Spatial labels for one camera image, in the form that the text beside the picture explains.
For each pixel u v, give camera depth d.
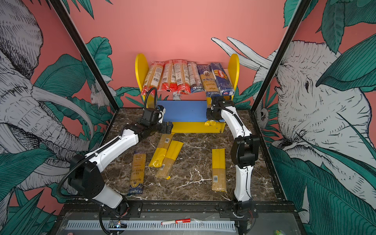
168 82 0.74
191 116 0.91
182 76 0.75
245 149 0.54
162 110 0.77
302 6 0.69
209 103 0.97
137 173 0.84
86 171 0.42
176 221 0.70
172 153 0.92
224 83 0.71
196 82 0.73
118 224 0.70
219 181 0.82
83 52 0.85
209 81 0.75
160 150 0.95
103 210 0.72
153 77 0.76
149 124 0.64
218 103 0.68
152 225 0.69
